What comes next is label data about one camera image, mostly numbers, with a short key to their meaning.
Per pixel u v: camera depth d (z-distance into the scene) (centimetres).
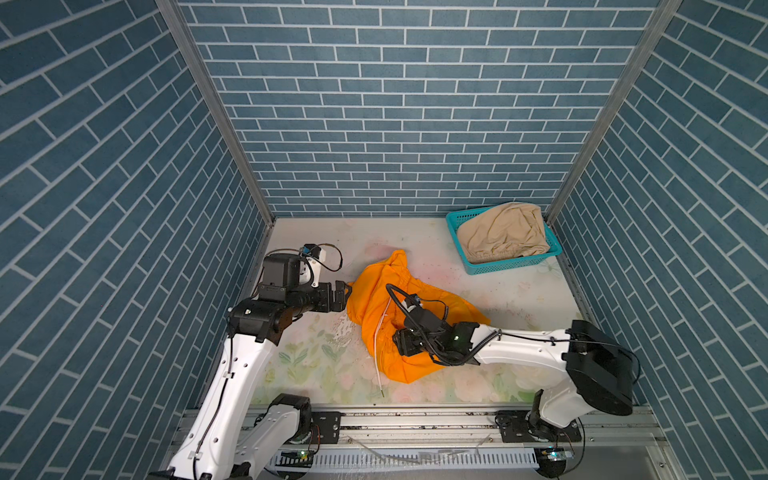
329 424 74
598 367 43
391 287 68
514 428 74
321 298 63
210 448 37
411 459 71
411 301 75
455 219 110
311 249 62
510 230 109
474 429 75
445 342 62
